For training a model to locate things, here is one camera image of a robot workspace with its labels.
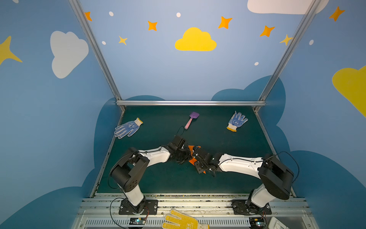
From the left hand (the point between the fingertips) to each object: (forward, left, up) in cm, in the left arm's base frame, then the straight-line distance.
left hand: (195, 157), depth 88 cm
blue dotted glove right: (+35, -35, -4) cm, 50 cm away
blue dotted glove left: (+24, +56, -6) cm, 61 cm away
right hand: (-3, -2, -2) cm, 4 cm away
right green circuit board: (-32, -31, -6) cm, 45 cm away
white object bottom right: (-33, -38, -3) cm, 51 cm away
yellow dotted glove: (-33, +5, -5) cm, 33 cm away
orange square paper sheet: (-1, +1, -3) cm, 4 cm away
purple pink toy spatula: (+39, 0, -4) cm, 40 cm away
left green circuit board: (-32, +31, -6) cm, 45 cm away
